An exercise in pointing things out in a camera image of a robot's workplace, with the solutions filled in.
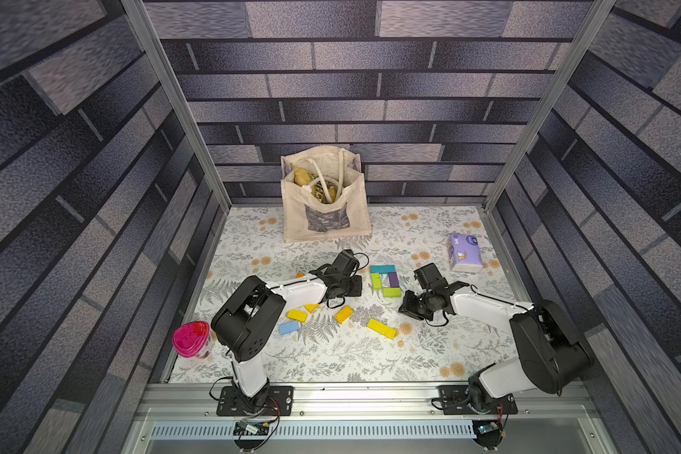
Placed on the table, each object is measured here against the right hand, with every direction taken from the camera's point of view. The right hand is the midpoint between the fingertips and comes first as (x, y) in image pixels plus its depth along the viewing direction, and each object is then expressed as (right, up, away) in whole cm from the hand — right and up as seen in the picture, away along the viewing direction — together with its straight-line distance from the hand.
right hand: (398, 307), depth 91 cm
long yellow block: (-29, 0, -1) cm, 29 cm away
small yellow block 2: (-18, -2, -1) cm, 18 cm away
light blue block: (-36, -5, -3) cm, 36 cm away
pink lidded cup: (-60, -4, -17) cm, 62 cm away
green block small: (-6, +8, +6) cm, 12 cm away
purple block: (0, +8, +6) cm, 10 cm away
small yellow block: (-34, -2, -1) cm, 34 cm away
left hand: (-12, +7, +1) cm, 14 cm away
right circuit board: (+19, -27, -18) cm, 38 cm away
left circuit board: (-43, -25, -20) cm, 54 cm away
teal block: (-4, +11, +10) cm, 15 cm away
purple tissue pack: (+25, +18, +7) cm, 31 cm away
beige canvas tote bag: (-25, +38, +5) cm, 46 cm away
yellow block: (-6, -5, -5) cm, 9 cm away
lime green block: (-1, +4, +3) cm, 6 cm away
